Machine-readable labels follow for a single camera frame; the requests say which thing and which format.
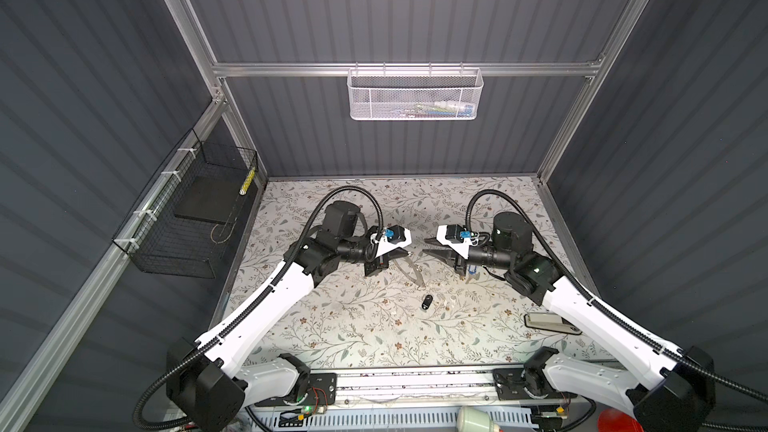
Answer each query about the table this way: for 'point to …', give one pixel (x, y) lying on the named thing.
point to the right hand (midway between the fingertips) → (430, 245)
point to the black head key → (427, 302)
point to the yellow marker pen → (245, 185)
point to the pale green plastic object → (473, 419)
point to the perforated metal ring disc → (409, 270)
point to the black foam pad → (212, 198)
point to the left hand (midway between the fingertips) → (405, 249)
